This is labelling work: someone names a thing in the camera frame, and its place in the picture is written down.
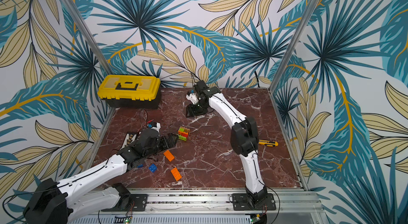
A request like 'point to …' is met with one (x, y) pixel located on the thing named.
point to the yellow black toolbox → (130, 92)
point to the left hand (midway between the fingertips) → (172, 141)
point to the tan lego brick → (187, 130)
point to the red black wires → (147, 122)
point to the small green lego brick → (181, 129)
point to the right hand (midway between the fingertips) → (191, 114)
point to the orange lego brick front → (176, 174)
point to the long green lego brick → (181, 137)
